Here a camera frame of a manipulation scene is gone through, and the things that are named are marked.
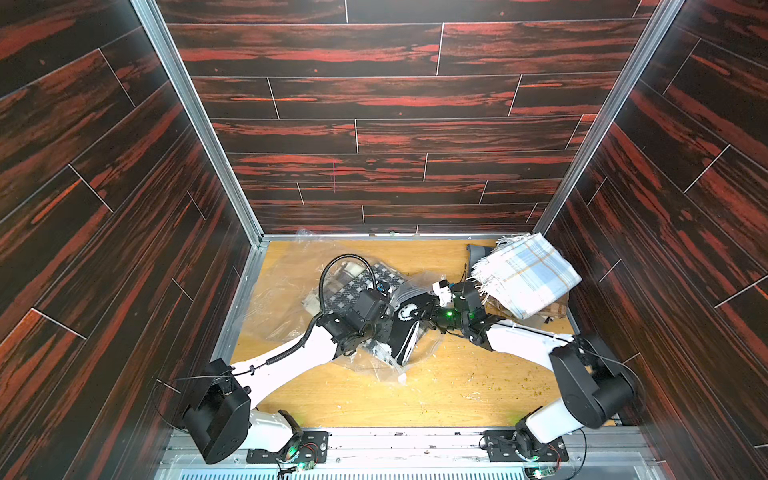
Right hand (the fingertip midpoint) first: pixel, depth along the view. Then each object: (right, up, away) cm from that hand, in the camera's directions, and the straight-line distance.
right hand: (413, 309), depth 88 cm
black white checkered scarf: (-21, +8, +14) cm, 26 cm away
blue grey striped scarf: (+26, +18, +23) cm, 39 cm away
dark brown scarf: (+45, 0, +3) cm, 45 cm away
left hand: (-8, -2, -5) cm, 10 cm away
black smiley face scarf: (-2, -2, -2) cm, 3 cm away
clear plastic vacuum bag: (-45, +1, +11) cm, 46 cm away
